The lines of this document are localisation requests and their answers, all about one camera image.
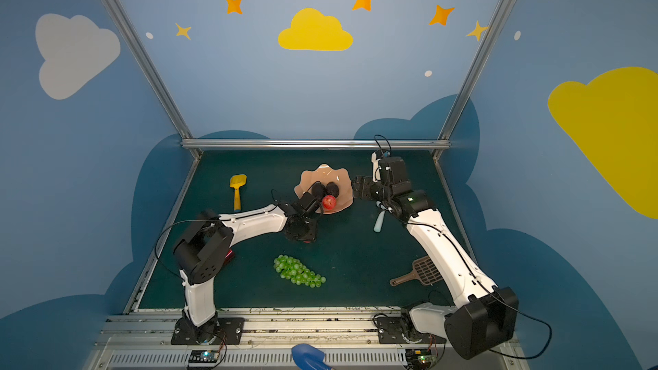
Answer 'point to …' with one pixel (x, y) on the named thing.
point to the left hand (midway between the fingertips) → (316, 235)
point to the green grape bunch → (297, 272)
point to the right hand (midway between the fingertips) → (369, 180)
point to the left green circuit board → (204, 356)
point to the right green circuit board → (420, 358)
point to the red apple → (329, 202)
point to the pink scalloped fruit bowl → (325, 174)
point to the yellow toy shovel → (237, 182)
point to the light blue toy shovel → (379, 222)
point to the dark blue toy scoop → (308, 357)
